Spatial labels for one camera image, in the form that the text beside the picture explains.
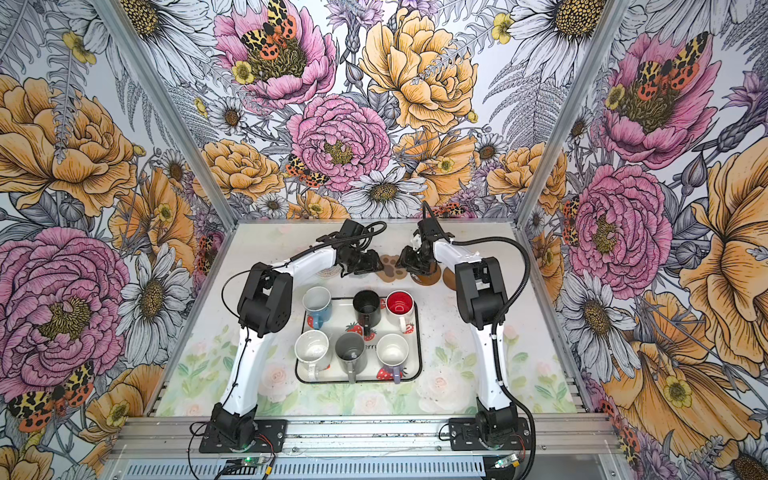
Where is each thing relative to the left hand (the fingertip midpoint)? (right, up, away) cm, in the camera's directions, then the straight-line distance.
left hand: (377, 273), depth 102 cm
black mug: (-3, -10, -9) cm, 14 cm away
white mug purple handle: (+5, -21, -15) cm, 26 cm away
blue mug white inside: (-18, -8, -8) cm, 21 cm away
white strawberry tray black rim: (-11, -14, -8) cm, 19 cm away
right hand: (+8, 0, +2) cm, 8 cm away
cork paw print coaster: (+4, 0, +3) cm, 5 cm away
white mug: (-18, -20, -15) cm, 31 cm away
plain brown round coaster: (+25, -2, +4) cm, 26 cm away
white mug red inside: (+8, -10, -6) cm, 14 cm away
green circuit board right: (+32, -42, -31) cm, 61 cm away
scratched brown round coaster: (+17, -2, +3) cm, 18 cm away
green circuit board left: (-28, -42, -31) cm, 59 cm away
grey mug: (-7, -21, -16) cm, 27 cm away
